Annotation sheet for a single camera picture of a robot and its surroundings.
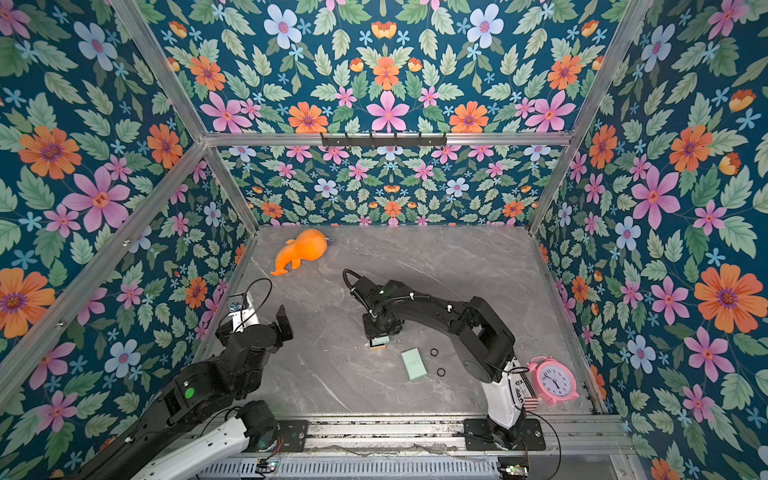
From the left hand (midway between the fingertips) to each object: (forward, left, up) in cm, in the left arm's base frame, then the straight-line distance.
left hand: (274, 314), depth 70 cm
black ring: (-9, -40, -24) cm, 47 cm away
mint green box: (-1, -23, -18) cm, 30 cm away
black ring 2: (-4, -39, -25) cm, 47 cm away
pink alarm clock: (-14, -71, -21) cm, 75 cm away
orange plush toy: (+36, +1, -16) cm, 40 cm away
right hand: (+4, -24, -19) cm, 31 cm away
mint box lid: (-7, -33, -22) cm, 40 cm away
